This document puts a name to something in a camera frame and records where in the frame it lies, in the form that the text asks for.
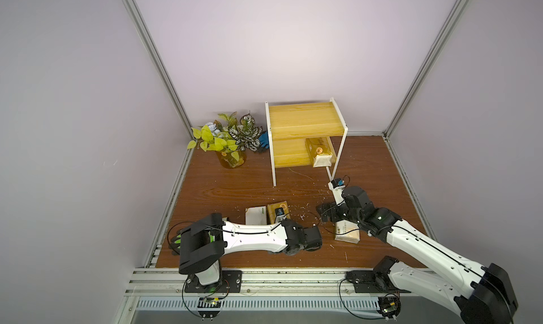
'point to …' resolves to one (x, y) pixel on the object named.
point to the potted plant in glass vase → (229, 138)
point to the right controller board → (389, 305)
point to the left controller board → (209, 302)
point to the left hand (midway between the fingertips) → (293, 244)
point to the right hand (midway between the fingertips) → (325, 201)
